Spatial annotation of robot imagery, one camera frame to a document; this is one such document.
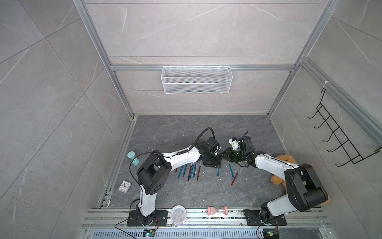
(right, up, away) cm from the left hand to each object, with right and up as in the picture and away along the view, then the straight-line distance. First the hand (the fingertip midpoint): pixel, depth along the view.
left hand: (224, 164), depth 84 cm
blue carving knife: (+6, -5, +7) cm, 10 cm away
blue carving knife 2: (-3, -4, 0) cm, 5 cm away
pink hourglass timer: (-8, -20, -11) cm, 25 cm away
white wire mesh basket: (-16, +55, +17) cm, 59 cm away
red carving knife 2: (-20, -6, +6) cm, 22 cm away
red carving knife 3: (-14, -6, +6) cm, 17 cm away
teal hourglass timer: (-55, +5, +2) cm, 55 cm away
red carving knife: (+8, -8, +4) cm, 12 cm away
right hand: (-1, +5, +5) cm, 7 cm away
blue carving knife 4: (-23, -5, +6) cm, 25 cm away
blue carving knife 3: (-26, -6, +6) cm, 28 cm away
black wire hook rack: (+50, +13, -20) cm, 56 cm away
